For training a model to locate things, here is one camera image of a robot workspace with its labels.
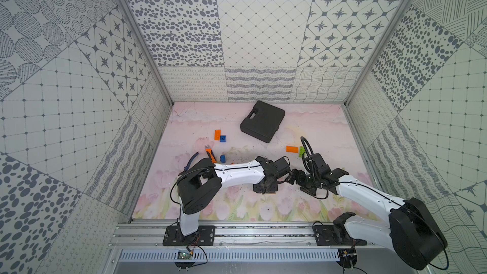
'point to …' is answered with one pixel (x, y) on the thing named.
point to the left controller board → (184, 255)
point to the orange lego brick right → (292, 149)
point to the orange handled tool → (209, 151)
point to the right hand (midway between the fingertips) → (293, 185)
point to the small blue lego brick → (222, 159)
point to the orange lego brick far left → (217, 134)
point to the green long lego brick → (302, 150)
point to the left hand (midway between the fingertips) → (276, 195)
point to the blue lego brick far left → (222, 138)
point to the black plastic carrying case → (263, 122)
